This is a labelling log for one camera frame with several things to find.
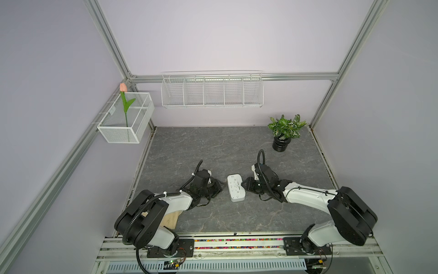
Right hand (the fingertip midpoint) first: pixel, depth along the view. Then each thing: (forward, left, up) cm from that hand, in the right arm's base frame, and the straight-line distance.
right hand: (241, 183), depth 87 cm
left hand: (-1, +8, -1) cm, 8 cm away
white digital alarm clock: (-4, +3, -2) cm, 5 cm away
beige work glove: (-16, +35, -5) cm, 39 cm away
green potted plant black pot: (+21, -22, +18) cm, 35 cm away
